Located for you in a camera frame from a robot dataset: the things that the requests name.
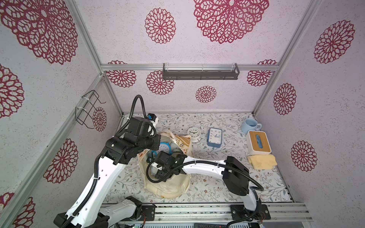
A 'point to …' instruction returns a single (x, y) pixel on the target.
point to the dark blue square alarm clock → (214, 137)
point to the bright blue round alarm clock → (164, 147)
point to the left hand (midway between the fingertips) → (157, 139)
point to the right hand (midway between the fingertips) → (159, 166)
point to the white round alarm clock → (195, 133)
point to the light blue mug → (250, 124)
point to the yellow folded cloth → (261, 162)
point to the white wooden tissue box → (257, 142)
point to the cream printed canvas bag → (177, 184)
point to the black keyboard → (210, 225)
